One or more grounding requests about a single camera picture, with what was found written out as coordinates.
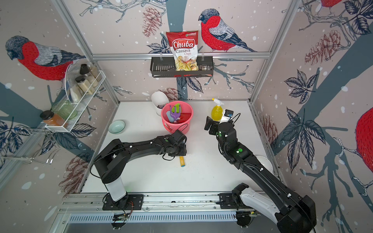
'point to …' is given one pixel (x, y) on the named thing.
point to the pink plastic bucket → (185, 107)
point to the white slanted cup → (159, 99)
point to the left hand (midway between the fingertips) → (187, 150)
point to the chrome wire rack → (47, 149)
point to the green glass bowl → (65, 109)
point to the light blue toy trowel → (170, 119)
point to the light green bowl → (116, 126)
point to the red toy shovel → (184, 117)
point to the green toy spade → (173, 108)
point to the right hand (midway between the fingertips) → (214, 117)
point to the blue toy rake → (182, 161)
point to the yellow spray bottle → (216, 111)
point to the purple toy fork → (175, 115)
